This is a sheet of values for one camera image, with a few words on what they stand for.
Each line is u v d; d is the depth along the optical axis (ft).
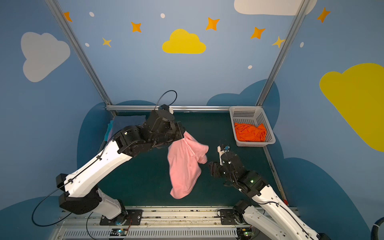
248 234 2.34
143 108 6.26
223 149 2.11
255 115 3.85
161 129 1.45
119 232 2.32
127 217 2.40
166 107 1.82
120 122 3.42
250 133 3.41
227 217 2.47
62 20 2.37
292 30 2.52
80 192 1.28
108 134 3.32
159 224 2.40
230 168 1.73
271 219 1.84
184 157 2.53
